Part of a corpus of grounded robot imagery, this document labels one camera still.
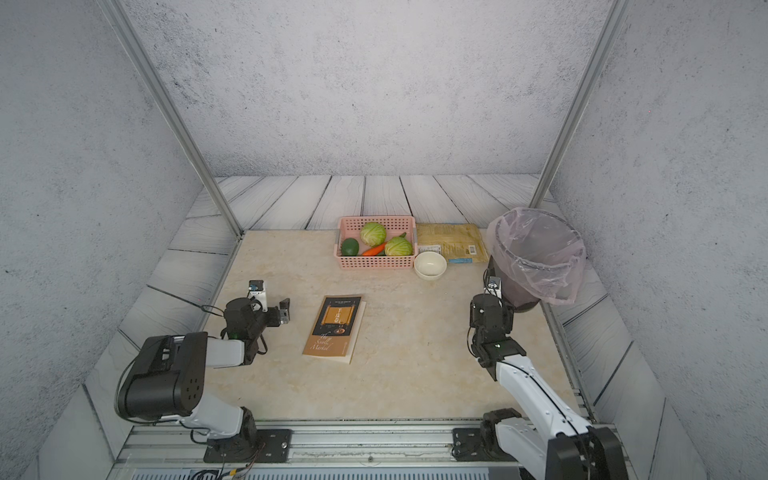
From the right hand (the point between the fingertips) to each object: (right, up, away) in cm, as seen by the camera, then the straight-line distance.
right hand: (497, 300), depth 84 cm
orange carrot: (-36, +14, +28) cm, 48 cm away
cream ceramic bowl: (-16, +9, +22) cm, 28 cm away
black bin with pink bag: (+15, +12, +8) cm, 21 cm away
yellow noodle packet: (-3, +17, +31) cm, 35 cm away
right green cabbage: (-27, +15, +23) cm, 39 cm away
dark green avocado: (-45, +15, +27) cm, 55 cm away
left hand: (-65, -1, +11) cm, 66 cm away
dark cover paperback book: (-46, -9, +7) cm, 47 cm away
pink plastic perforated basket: (-46, +23, +35) cm, 62 cm away
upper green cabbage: (-36, +20, +27) cm, 50 cm away
